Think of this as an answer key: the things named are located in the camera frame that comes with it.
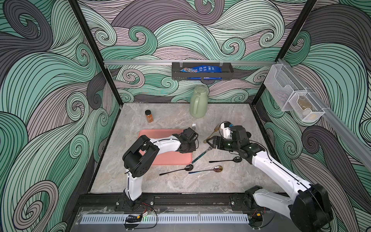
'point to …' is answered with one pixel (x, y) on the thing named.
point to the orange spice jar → (149, 116)
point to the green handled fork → (210, 148)
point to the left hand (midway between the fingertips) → (195, 147)
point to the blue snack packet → (202, 69)
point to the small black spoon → (236, 159)
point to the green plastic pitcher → (198, 103)
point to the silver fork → (193, 125)
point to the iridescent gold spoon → (218, 168)
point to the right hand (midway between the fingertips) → (213, 141)
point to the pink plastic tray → (172, 158)
